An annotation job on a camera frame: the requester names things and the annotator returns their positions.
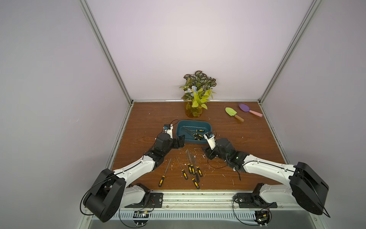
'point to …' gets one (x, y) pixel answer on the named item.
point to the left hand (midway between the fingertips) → (180, 135)
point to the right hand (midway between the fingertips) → (204, 143)
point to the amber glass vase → (192, 112)
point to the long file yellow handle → (162, 179)
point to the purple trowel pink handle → (246, 109)
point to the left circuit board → (140, 217)
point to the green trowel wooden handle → (233, 112)
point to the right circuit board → (262, 216)
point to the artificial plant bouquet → (198, 88)
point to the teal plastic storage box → (190, 125)
